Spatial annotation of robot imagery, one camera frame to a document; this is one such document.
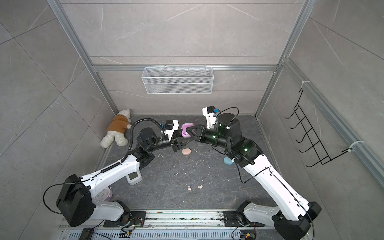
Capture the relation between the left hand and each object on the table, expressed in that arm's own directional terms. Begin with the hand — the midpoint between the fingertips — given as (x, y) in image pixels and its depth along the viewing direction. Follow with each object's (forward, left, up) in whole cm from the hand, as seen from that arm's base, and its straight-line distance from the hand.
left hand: (192, 132), depth 65 cm
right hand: (-2, +3, +4) cm, 5 cm away
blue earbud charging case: (+2, -22, -34) cm, 40 cm away
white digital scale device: (-8, +33, -31) cm, 46 cm away
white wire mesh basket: (+50, +21, -6) cm, 55 cm away
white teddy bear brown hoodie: (+28, +54, -31) cm, 68 cm away
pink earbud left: (-13, +2, -35) cm, 38 cm away
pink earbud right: (-13, -4, -35) cm, 37 cm away
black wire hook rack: (-8, -55, -4) cm, 56 cm away
